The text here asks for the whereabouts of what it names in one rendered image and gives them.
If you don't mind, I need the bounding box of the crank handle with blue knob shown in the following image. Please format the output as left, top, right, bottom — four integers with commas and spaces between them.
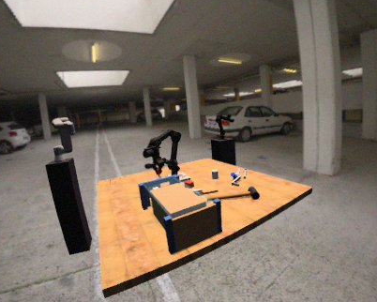
231, 172, 241, 187

